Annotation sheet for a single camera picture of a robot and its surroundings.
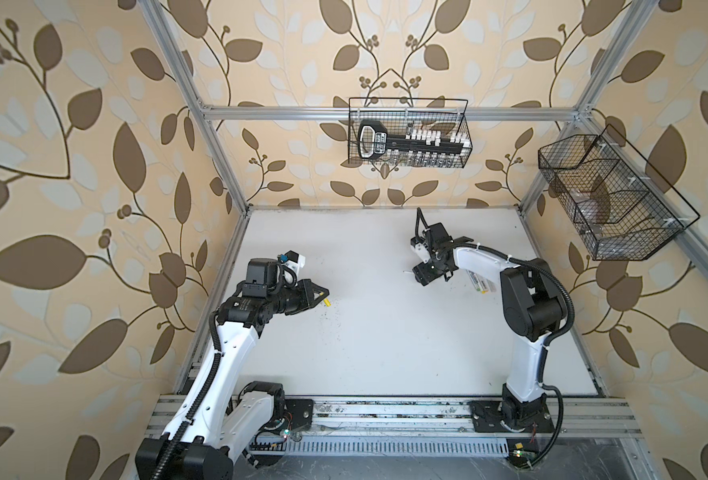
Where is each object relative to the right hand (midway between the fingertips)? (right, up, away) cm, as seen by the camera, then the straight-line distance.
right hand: (429, 273), depth 99 cm
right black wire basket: (+42, +19, -27) cm, 53 cm away
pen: (-7, +1, +1) cm, 7 cm away
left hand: (-31, -1, -25) cm, 40 cm away
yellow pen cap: (-31, -4, -24) cm, 40 cm away
